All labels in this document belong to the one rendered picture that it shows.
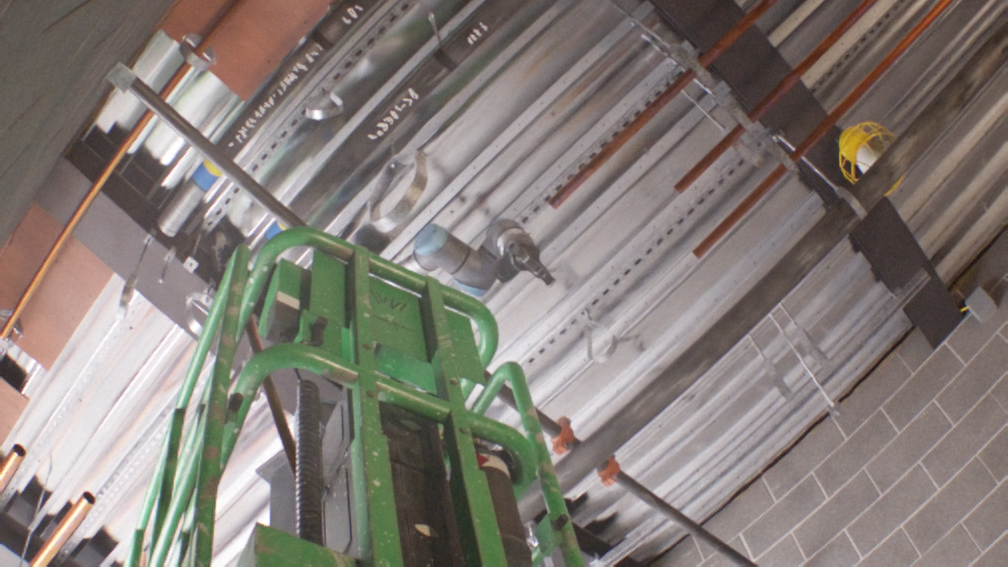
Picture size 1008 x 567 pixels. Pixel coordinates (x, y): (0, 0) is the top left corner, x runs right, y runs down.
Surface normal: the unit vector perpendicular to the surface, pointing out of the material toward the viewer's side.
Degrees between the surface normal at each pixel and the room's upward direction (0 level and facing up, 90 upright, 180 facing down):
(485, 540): 90
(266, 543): 90
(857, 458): 90
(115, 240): 180
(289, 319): 90
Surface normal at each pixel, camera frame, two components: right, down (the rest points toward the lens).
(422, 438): 0.48, -0.82
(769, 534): -0.69, -0.59
